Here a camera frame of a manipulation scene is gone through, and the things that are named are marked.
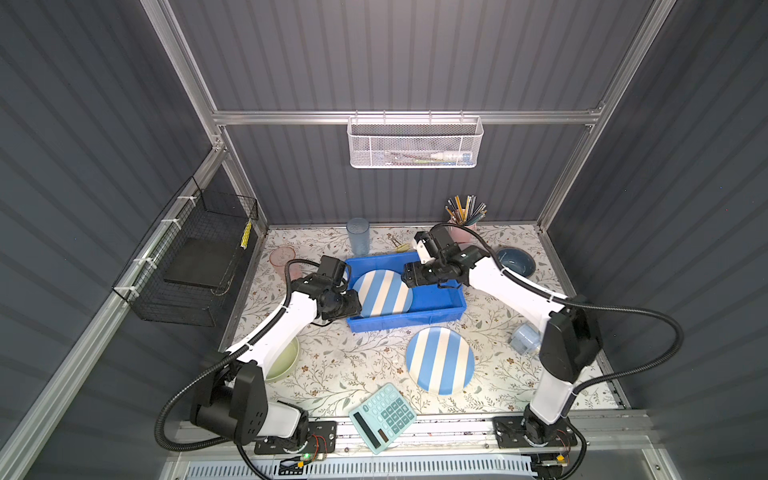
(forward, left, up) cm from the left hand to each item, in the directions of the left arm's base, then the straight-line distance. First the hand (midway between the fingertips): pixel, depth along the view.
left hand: (355, 308), depth 85 cm
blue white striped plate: (+9, -8, -7) cm, 14 cm away
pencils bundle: (+36, -41, +1) cm, 55 cm away
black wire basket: (+19, +42, +22) cm, 51 cm away
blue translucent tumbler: (+33, -1, -3) cm, 33 cm away
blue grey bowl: (+20, -57, -6) cm, 60 cm away
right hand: (+7, -17, +5) cm, 19 cm away
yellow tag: (+16, +30, +15) cm, 37 cm away
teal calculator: (-27, -7, -9) cm, 29 cm away
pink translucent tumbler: (+30, +30, -11) cm, 44 cm away
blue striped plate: (-13, -24, -10) cm, 29 cm away
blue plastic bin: (+5, -23, -8) cm, 25 cm away
